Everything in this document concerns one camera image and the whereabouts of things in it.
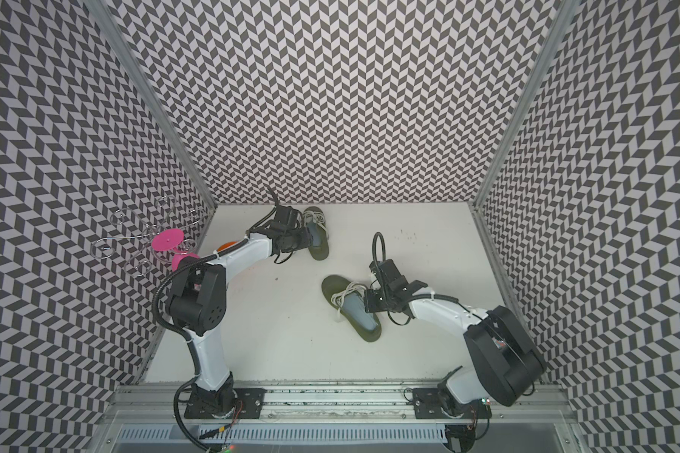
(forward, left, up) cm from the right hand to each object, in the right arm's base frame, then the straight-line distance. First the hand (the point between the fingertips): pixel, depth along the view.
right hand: (367, 306), depth 87 cm
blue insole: (+1, +4, -1) cm, 4 cm away
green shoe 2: (+7, +10, -2) cm, 13 cm away
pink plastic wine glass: (+5, +49, +29) cm, 57 cm away
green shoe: (+32, +18, +6) cm, 37 cm away
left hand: (+23, +21, +5) cm, 31 cm away
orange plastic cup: (+20, +48, +5) cm, 53 cm away
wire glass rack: (+12, +70, +15) cm, 72 cm away
